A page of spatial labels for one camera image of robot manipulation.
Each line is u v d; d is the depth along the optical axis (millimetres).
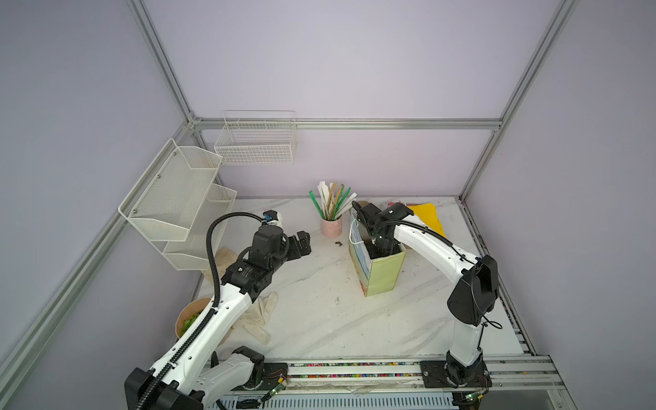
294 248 663
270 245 547
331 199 994
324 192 997
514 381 732
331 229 1008
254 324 824
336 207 1012
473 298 521
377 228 595
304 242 674
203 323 432
